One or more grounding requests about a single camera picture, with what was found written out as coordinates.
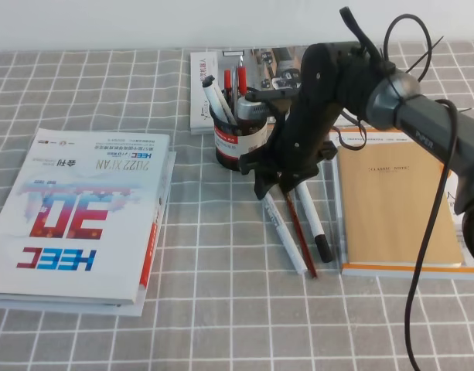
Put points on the black mesh pen holder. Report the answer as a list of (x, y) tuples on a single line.
[(231, 142)]

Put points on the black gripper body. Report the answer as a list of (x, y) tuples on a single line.
[(292, 150)]

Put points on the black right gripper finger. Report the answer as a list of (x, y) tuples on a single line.
[(290, 180)]

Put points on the orange white book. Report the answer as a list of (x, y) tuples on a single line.
[(464, 271)]

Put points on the grey checkered tablecloth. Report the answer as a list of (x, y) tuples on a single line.
[(223, 294)]

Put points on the photo cover brochure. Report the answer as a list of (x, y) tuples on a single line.
[(266, 69)]

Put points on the red pen short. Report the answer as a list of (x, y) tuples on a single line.
[(227, 78)]

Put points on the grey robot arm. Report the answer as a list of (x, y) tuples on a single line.
[(342, 77)]

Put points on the red pen tall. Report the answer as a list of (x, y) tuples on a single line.
[(242, 80)]

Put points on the tan classic notebook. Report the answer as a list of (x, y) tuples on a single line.
[(388, 191)]

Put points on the white marker black cap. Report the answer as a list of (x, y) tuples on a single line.
[(315, 223)]

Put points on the red wooden pencil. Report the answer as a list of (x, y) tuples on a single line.
[(301, 238)]

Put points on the white HEEC magazine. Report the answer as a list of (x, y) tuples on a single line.
[(76, 224)]

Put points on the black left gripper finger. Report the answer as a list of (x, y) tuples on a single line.
[(264, 181)]

